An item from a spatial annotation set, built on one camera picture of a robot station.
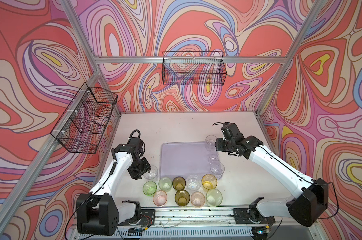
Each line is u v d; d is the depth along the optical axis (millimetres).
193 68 964
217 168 907
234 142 585
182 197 788
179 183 828
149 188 821
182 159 959
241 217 732
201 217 751
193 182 842
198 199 784
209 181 838
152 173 871
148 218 722
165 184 839
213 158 925
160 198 784
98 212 390
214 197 780
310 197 386
